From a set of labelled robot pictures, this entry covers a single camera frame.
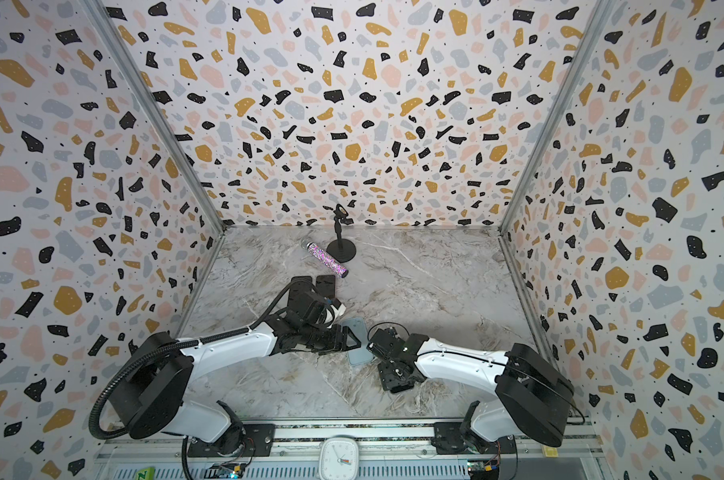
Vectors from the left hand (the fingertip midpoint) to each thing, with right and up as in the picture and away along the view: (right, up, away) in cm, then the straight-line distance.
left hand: (355, 343), depth 81 cm
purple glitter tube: (-14, +23, +28) cm, 39 cm away
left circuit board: (-30, -27, -11) cm, 41 cm away
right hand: (+9, -9, +2) cm, 13 cm away
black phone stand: (-8, +26, +32) cm, 42 cm away
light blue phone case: (0, +1, +14) cm, 14 cm away
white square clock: (-3, -23, -12) cm, 26 cm away
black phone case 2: (-12, +13, +24) cm, 30 cm away
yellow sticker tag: (+48, -23, -9) cm, 54 cm away
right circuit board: (+32, -27, -10) cm, 43 cm away
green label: (-46, -26, -14) cm, 55 cm away
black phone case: (-20, +15, +27) cm, 37 cm away
